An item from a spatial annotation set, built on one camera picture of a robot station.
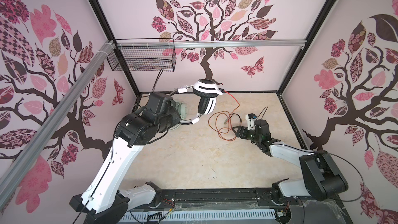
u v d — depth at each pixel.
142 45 0.89
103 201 0.35
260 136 0.70
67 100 0.58
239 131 0.81
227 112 1.08
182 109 1.00
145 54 0.95
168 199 0.73
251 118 0.81
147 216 0.72
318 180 0.43
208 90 0.54
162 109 0.44
